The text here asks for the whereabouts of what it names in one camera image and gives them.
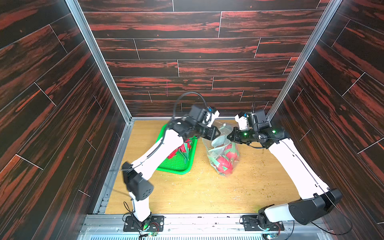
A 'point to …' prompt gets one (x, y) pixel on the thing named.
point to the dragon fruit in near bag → (224, 163)
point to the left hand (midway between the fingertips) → (219, 134)
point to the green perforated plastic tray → (177, 163)
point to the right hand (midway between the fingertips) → (230, 135)
